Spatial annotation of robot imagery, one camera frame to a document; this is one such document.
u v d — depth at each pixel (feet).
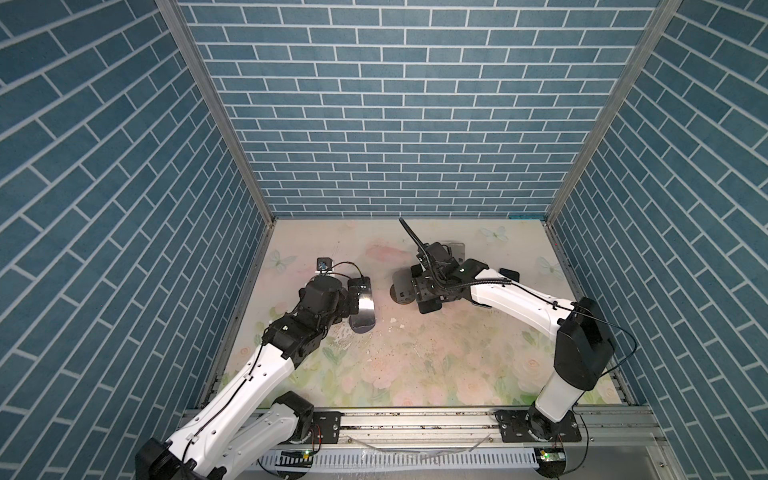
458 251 3.34
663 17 2.33
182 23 2.37
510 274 3.47
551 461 2.42
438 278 2.11
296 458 2.37
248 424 1.80
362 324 2.84
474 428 2.48
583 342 1.50
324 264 2.16
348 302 2.29
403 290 3.08
